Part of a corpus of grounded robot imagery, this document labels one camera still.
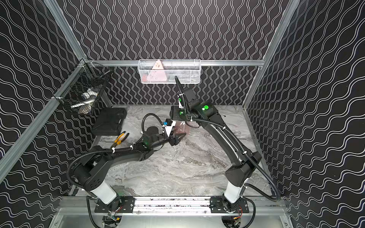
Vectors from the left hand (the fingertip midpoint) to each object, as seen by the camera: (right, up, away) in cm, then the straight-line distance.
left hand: (182, 128), depth 80 cm
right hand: (-4, +9, -7) cm, 12 cm away
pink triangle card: (-16, +34, +8) cm, 39 cm away
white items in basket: (-51, +12, -5) cm, 53 cm away
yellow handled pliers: (-45, -10, +17) cm, 49 cm away
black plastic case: (-53, +4, +23) cm, 58 cm away
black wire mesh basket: (-67, +23, +12) cm, 72 cm away
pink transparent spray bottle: (-1, +1, -5) cm, 5 cm away
